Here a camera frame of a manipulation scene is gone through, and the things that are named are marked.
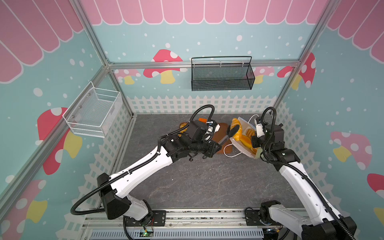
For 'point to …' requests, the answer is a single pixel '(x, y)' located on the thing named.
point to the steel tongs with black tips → (230, 132)
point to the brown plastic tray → (219, 133)
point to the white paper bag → (242, 147)
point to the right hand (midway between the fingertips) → (256, 131)
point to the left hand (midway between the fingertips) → (217, 150)
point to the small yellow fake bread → (235, 122)
